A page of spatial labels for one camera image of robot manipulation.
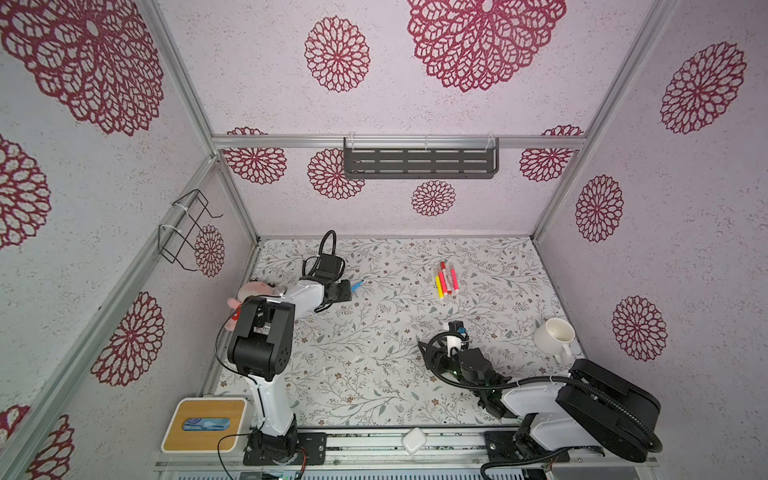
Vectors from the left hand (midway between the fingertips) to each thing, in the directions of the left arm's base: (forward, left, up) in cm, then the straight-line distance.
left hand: (342, 296), depth 101 cm
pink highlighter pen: (+8, -40, -2) cm, 41 cm away
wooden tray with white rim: (-39, +34, 0) cm, 51 cm away
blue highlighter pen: (+6, -5, -2) cm, 8 cm away
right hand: (-19, -26, +5) cm, 32 cm away
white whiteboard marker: (+10, -37, -3) cm, 38 cm away
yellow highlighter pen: (+6, -34, -2) cm, 34 cm away
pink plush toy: (-1, +27, +7) cm, 28 cm away
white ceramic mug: (-15, -68, -2) cm, 69 cm away
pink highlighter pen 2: (+6, -35, -2) cm, 36 cm away
